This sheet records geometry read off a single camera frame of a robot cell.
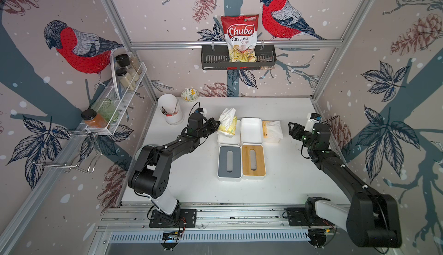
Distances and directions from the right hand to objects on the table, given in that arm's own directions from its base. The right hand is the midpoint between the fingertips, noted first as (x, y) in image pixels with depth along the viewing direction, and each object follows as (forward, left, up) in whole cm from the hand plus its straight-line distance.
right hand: (293, 123), depth 87 cm
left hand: (+2, +36, -1) cm, 36 cm away
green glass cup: (-11, +81, +21) cm, 84 cm away
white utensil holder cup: (+13, +70, -6) cm, 71 cm away
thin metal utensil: (+11, +66, -5) cm, 67 cm away
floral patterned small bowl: (+34, +63, -14) cm, 73 cm away
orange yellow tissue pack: (+2, +8, -12) cm, 15 cm away
